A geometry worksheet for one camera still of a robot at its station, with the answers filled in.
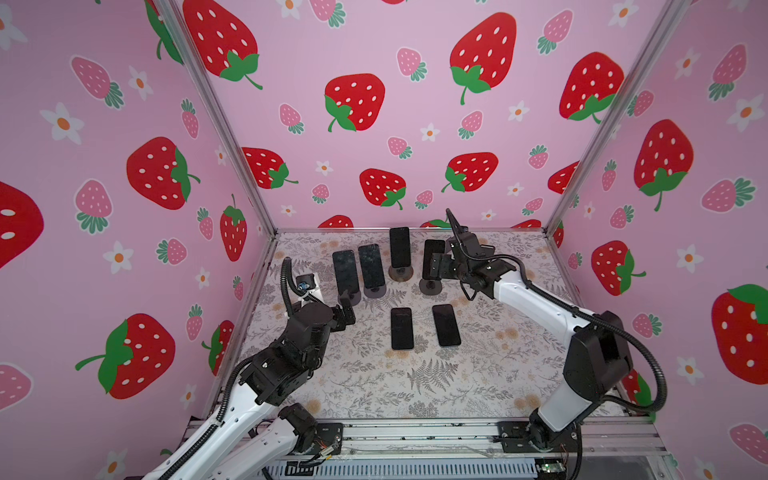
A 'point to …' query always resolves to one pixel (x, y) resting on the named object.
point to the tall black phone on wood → (400, 251)
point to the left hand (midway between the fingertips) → (332, 295)
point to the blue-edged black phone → (447, 328)
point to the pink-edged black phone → (402, 333)
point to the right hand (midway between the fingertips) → (443, 260)
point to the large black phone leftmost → (346, 273)
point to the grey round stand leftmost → (355, 298)
